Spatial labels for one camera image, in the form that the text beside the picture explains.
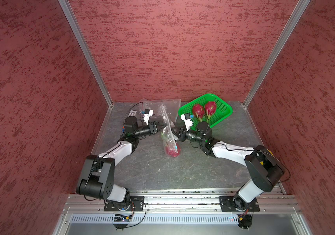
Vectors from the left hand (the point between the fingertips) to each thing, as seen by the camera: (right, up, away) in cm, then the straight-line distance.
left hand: (165, 128), depth 79 cm
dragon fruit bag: (+33, +13, +28) cm, 45 cm away
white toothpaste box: (-28, +9, +34) cm, 45 cm away
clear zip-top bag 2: (+4, -9, -5) cm, 11 cm away
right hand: (+2, -2, +1) cm, 3 cm away
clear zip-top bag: (+1, +13, +37) cm, 39 cm away
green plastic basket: (+44, +11, +33) cm, 57 cm away
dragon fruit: (+24, +10, +28) cm, 38 cm away
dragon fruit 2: (+4, -15, +5) cm, 17 cm away
